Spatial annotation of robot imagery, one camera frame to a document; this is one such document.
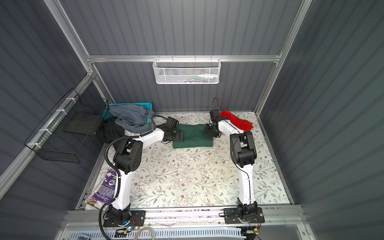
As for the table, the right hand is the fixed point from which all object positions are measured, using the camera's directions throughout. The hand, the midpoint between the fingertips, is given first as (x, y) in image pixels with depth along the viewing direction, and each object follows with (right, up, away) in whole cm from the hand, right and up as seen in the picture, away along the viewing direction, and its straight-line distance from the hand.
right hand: (208, 133), depth 105 cm
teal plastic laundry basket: (-69, +12, -3) cm, 71 cm away
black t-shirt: (-62, +2, -11) cm, 63 cm away
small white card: (-39, -29, -22) cm, 53 cm away
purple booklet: (-59, -31, -24) cm, 71 cm away
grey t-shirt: (-55, +11, +4) cm, 57 cm away
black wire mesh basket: (-73, +1, -32) cm, 80 cm away
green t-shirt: (-10, -3, -1) cm, 10 cm away
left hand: (-23, -3, 0) cm, 23 cm away
